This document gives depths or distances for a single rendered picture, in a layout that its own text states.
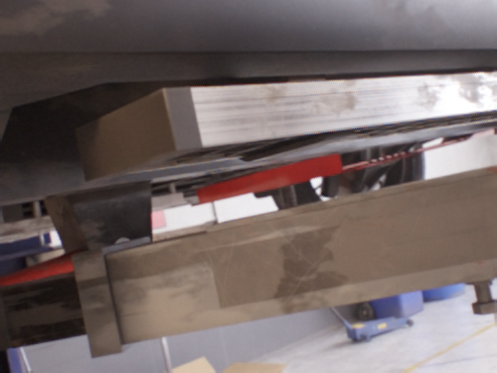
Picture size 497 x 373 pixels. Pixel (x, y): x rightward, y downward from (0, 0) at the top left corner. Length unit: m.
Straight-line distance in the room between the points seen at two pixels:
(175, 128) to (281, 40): 0.25
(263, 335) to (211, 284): 6.62
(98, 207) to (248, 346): 6.09
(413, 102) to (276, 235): 0.27
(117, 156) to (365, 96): 0.27
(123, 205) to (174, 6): 0.49
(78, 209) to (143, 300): 0.43
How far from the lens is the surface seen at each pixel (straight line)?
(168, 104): 0.56
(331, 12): 0.82
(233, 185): 1.96
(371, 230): 0.61
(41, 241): 3.02
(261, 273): 0.62
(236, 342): 7.01
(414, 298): 8.00
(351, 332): 7.15
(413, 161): 3.50
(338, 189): 3.31
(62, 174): 0.96
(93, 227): 1.07
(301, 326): 7.61
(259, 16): 0.74
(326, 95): 0.69
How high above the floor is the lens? 1.56
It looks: 2 degrees up
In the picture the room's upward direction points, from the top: 12 degrees counter-clockwise
